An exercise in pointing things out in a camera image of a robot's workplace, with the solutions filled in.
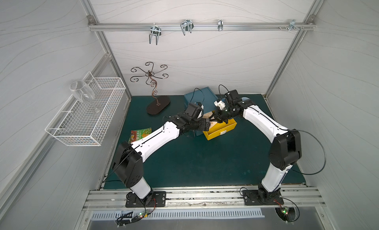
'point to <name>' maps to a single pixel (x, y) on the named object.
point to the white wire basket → (76, 120)
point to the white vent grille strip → (150, 214)
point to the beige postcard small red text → (208, 115)
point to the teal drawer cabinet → (204, 96)
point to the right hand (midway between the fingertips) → (208, 119)
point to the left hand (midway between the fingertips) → (206, 124)
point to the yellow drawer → (218, 128)
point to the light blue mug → (245, 98)
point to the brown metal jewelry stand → (153, 109)
